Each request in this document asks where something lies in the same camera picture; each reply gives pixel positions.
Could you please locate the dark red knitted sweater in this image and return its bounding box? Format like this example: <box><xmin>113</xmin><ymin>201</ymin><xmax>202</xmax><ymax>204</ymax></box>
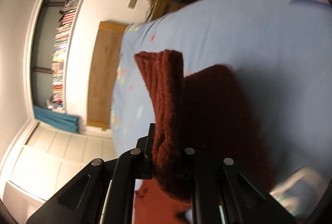
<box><xmin>134</xmin><ymin>49</ymin><xmax>274</xmax><ymax>223</ymax></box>

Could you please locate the white wardrobe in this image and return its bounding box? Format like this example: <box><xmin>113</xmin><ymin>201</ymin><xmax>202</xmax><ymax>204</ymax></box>
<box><xmin>1</xmin><ymin>123</ymin><xmax>115</xmax><ymax>223</ymax></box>

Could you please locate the teal curtain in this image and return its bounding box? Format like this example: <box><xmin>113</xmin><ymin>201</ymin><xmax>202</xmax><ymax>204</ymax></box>
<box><xmin>33</xmin><ymin>106</ymin><xmax>79</xmax><ymax>133</ymax></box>

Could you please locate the bookshelf with books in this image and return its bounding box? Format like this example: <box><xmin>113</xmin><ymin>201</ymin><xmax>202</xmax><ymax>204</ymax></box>
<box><xmin>47</xmin><ymin>0</ymin><xmax>81</xmax><ymax>113</ymax></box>

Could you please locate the wooden headboard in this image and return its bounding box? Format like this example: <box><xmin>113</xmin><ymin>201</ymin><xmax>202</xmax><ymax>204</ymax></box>
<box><xmin>86</xmin><ymin>21</ymin><xmax>127</xmax><ymax>129</ymax></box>

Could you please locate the blue monster print bedspread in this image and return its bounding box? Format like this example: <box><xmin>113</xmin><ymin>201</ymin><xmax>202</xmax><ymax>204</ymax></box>
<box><xmin>111</xmin><ymin>0</ymin><xmax>331</xmax><ymax>220</ymax></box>

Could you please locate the wall socket plate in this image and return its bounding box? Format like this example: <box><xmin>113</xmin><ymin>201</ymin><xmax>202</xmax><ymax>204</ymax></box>
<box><xmin>128</xmin><ymin>0</ymin><xmax>138</xmax><ymax>9</ymax></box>

